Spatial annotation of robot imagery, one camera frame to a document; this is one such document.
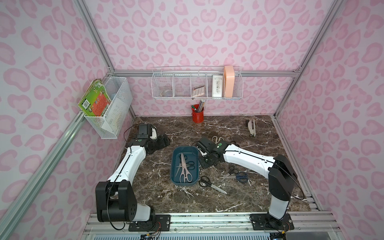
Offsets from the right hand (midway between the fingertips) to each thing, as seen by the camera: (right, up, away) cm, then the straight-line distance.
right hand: (201, 163), depth 84 cm
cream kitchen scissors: (+11, +11, +20) cm, 25 cm away
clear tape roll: (-22, +42, +9) cm, 48 cm away
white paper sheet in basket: (-48, +27, 0) cm, 55 cm away
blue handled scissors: (+23, -9, +3) cm, 25 cm away
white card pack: (+10, +46, +8) cm, 47 cm away
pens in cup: (-1, +35, +28) cm, 45 cm away
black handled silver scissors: (+3, -11, +2) cm, 12 cm away
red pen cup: (-2, +28, +30) cm, 41 cm away
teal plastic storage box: (-6, +4, +12) cm, 14 cm away
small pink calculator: (-2, +43, +10) cm, 44 cm away
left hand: (-21, +13, +2) cm, 25 cm away
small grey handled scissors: (-7, -3, +8) cm, 11 cm away
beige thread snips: (+37, +20, +26) cm, 50 cm away
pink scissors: (-9, -7, +4) cm, 12 cm away
